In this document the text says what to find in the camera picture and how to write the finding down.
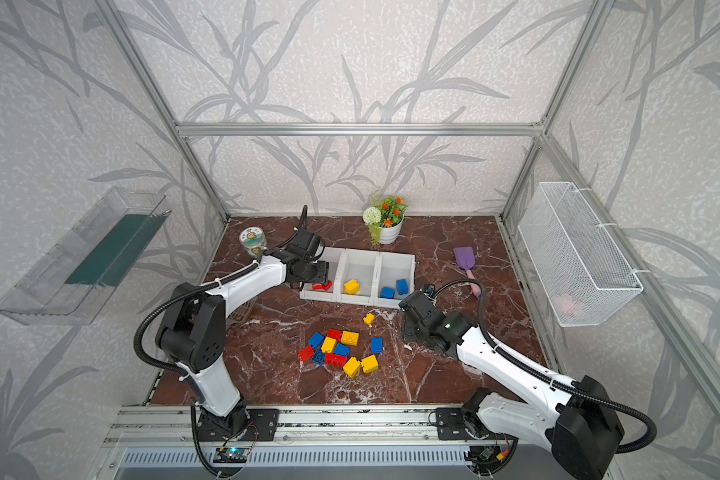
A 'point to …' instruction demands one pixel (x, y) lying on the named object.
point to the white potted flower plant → (385, 221)
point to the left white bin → (329, 291)
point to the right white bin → (394, 278)
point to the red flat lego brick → (335, 359)
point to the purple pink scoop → (465, 259)
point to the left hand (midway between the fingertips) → (324, 264)
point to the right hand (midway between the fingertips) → (411, 317)
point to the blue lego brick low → (318, 357)
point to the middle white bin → (357, 277)
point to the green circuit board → (232, 455)
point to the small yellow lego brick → (369, 319)
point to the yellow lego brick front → (352, 367)
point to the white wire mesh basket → (581, 272)
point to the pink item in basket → (567, 304)
